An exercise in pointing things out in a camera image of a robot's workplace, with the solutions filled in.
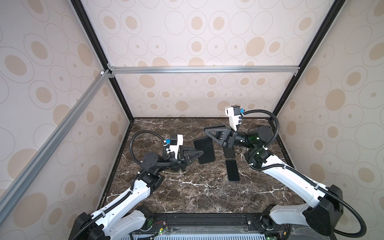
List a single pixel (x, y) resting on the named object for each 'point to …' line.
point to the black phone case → (229, 152)
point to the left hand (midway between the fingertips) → (204, 155)
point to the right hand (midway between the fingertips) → (206, 136)
